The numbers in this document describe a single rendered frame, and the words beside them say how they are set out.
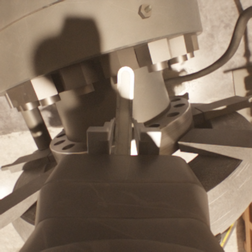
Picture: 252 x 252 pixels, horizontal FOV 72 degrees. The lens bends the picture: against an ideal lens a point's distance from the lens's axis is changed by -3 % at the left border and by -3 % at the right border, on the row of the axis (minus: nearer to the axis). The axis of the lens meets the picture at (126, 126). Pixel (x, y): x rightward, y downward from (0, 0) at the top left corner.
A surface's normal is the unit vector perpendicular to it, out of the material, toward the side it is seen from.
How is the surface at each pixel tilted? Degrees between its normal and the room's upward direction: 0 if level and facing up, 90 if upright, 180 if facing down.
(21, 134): 0
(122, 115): 5
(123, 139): 5
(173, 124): 42
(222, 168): 90
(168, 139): 36
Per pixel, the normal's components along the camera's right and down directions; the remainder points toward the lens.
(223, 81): -0.07, 0.32
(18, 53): -0.29, 0.37
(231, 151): -0.67, 0.40
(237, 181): 0.29, -0.40
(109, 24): 0.20, 0.24
